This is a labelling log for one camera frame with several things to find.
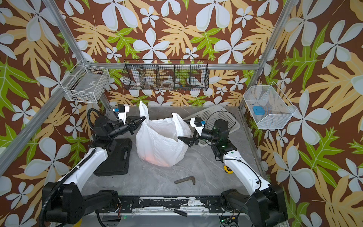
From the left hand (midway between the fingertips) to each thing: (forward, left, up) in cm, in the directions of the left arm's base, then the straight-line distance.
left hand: (144, 116), depth 72 cm
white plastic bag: (-10, -6, -9) cm, 15 cm away
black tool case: (-13, +20, -27) cm, 36 cm away
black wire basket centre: (+39, -17, -1) cm, 43 cm away
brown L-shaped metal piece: (-22, -23, -32) cm, 45 cm away
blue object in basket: (+10, -65, -6) cm, 66 cm away
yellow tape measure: (-17, -48, -29) cm, 59 cm away
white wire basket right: (+12, -72, -5) cm, 73 cm away
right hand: (-7, -20, -2) cm, 21 cm away
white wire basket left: (+24, +40, +2) cm, 47 cm away
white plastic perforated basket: (+24, -42, -28) cm, 56 cm away
